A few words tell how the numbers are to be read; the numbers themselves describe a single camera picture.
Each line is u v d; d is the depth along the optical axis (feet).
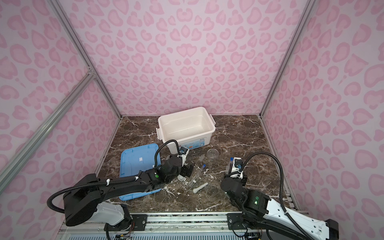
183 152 2.31
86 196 1.54
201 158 3.12
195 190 2.69
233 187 1.73
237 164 2.00
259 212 1.65
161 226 2.38
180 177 2.78
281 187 1.72
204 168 3.01
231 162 2.12
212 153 3.03
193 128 3.75
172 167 2.01
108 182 1.52
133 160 3.14
